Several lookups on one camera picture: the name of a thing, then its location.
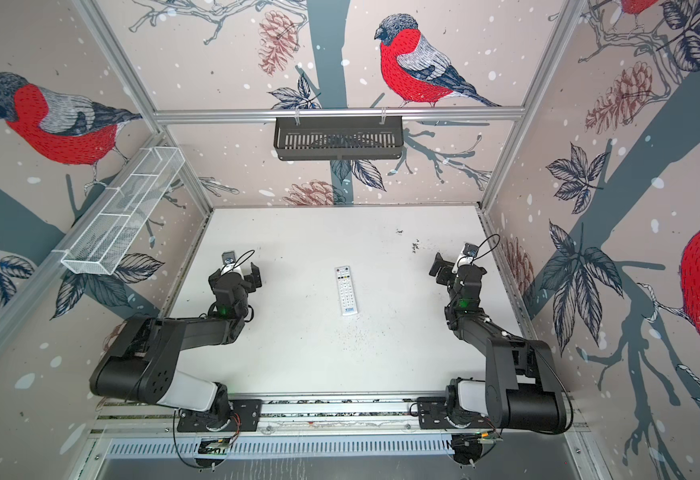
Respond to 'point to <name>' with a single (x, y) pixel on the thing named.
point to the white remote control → (345, 289)
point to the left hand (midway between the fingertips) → (234, 266)
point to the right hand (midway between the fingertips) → (453, 259)
